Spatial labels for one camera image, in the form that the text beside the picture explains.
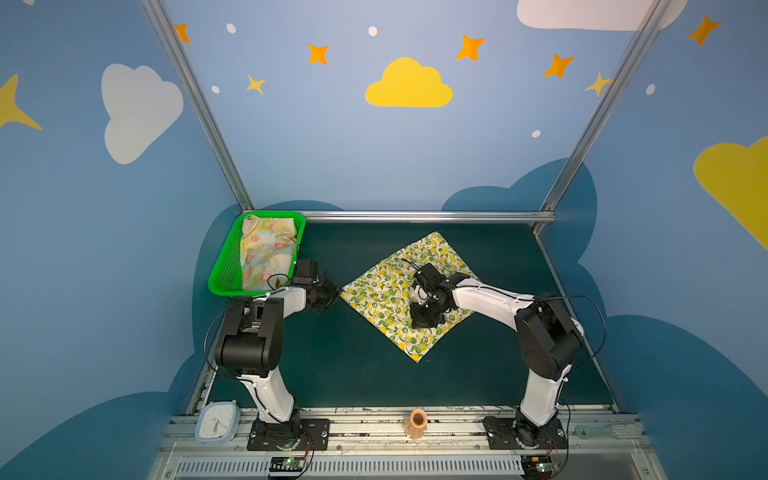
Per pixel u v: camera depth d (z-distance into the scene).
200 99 0.84
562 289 1.10
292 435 0.67
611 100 0.84
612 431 0.75
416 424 0.65
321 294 0.90
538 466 0.71
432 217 1.24
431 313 0.79
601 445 0.75
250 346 0.49
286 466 0.71
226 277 1.00
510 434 0.74
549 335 0.50
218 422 0.74
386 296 1.01
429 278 0.76
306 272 0.80
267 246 1.12
